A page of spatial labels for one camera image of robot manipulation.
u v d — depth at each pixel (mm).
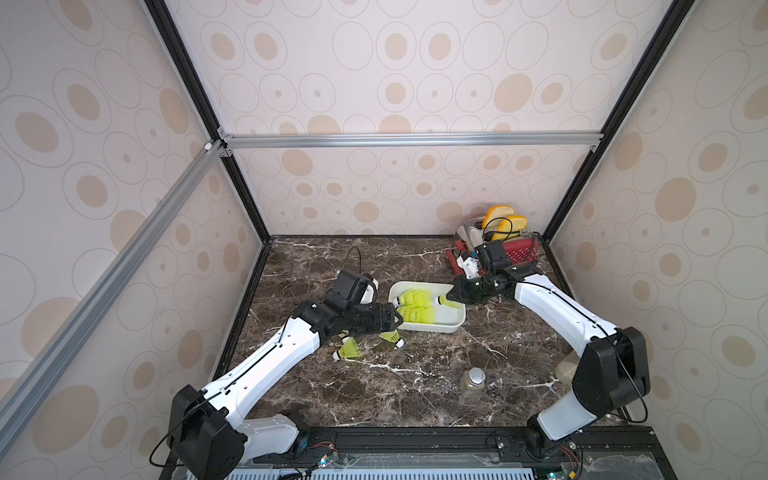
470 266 795
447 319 965
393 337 894
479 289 720
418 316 930
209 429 379
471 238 1022
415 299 970
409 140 945
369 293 617
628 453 732
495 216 977
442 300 873
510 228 946
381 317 659
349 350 853
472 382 741
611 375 436
